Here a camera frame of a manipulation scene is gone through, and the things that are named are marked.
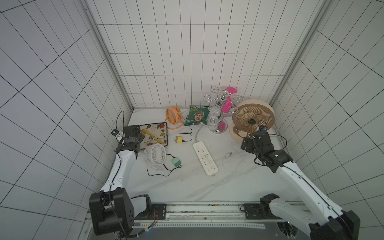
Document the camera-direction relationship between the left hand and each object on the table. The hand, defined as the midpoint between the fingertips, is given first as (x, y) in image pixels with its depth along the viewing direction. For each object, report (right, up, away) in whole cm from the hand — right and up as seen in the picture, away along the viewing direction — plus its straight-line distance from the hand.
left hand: (133, 141), depth 85 cm
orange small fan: (+21, +16, +17) cm, 31 cm away
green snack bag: (+38, +17, +19) cm, 46 cm away
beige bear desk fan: (+66, +15, -3) cm, 68 cm away
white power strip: (+43, -11, +3) cm, 44 cm away
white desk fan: (+13, -8, -2) cm, 15 cm away
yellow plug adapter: (+25, -1, +14) cm, 29 cm away
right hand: (+64, +1, -4) cm, 64 cm away
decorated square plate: (+7, +3, +19) cm, 20 cm away
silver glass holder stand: (+50, +15, +16) cm, 55 cm away
